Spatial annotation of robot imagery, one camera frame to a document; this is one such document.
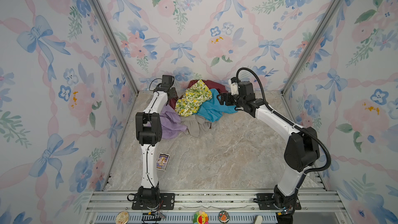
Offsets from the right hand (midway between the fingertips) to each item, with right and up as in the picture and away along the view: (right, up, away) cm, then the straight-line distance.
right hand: (223, 94), depth 89 cm
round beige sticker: (-48, -57, -19) cm, 77 cm away
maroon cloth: (+1, +9, +27) cm, 28 cm away
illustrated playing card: (-34, -37, -3) cm, 50 cm away
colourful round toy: (-13, -56, -20) cm, 61 cm away
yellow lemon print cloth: (-17, 0, +12) cm, 21 cm away
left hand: (-33, +4, +16) cm, 37 cm away
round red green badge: (-2, -57, -19) cm, 60 cm away
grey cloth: (-15, -19, +9) cm, 26 cm away
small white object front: (+13, -56, -21) cm, 62 cm away
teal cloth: (-5, -9, +15) cm, 18 cm away
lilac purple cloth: (-31, -17, +9) cm, 37 cm away
